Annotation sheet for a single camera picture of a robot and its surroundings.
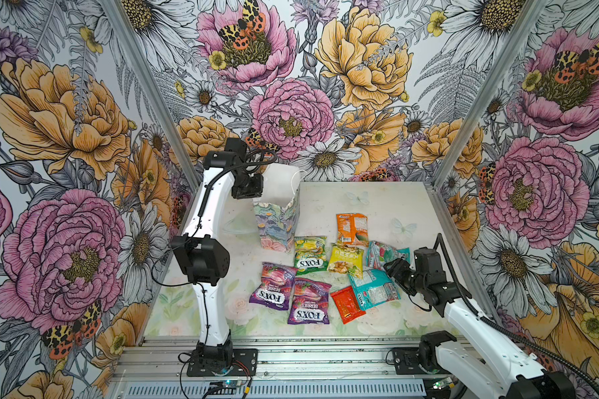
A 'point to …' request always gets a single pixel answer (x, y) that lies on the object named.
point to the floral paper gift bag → (277, 209)
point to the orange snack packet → (352, 229)
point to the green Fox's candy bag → (310, 254)
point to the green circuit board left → (232, 383)
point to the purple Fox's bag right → (310, 302)
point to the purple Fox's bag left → (276, 287)
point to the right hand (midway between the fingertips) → (387, 275)
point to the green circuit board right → (439, 384)
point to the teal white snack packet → (374, 288)
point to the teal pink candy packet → (378, 253)
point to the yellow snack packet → (346, 258)
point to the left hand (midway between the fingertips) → (258, 200)
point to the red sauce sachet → (346, 302)
